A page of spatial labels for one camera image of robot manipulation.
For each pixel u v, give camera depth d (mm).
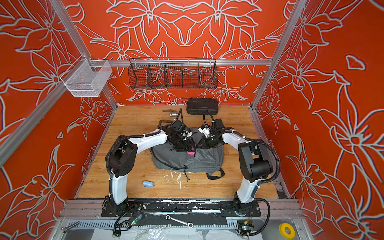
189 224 686
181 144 791
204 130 854
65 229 671
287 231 673
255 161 480
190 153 854
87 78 925
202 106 1142
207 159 854
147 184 794
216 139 707
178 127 759
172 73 983
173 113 1102
